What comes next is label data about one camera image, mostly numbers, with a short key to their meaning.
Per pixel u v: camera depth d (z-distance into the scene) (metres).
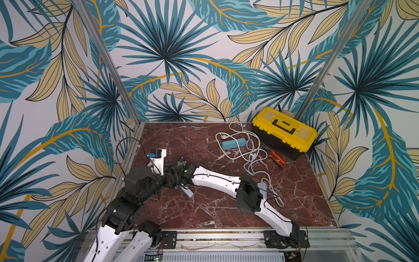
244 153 1.01
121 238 0.43
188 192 0.84
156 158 0.54
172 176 0.56
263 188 0.86
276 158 1.01
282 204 0.80
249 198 0.56
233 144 1.03
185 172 0.62
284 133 0.93
